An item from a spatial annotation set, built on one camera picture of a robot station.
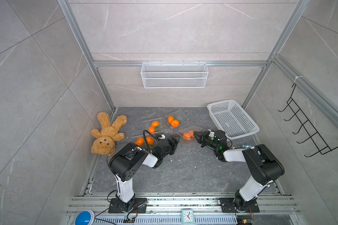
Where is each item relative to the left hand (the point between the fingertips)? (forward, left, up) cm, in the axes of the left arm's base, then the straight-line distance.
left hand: (182, 138), depth 91 cm
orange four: (+21, +7, -4) cm, 23 cm away
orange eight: (0, +22, -2) cm, 22 cm away
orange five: (+16, +19, -4) cm, 25 cm away
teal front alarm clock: (-42, 0, -6) cm, 43 cm away
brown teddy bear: (-3, +51, +1) cm, 51 cm away
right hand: (+2, -8, +4) cm, 9 cm away
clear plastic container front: (+11, -9, -4) cm, 15 cm away
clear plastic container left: (+11, +16, -4) cm, 20 cm away
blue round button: (-41, +52, -6) cm, 66 cm away
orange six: (+10, +22, -3) cm, 24 cm away
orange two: (+2, -3, 0) cm, 4 cm away
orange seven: (-1, +28, -1) cm, 28 cm away
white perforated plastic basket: (+23, -43, -9) cm, 50 cm away
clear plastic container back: (+26, 0, -8) cm, 28 cm away
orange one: (+7, -7, -3) cm, 10 cm away
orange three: (+14, +4, -2) cm, 15 cm away
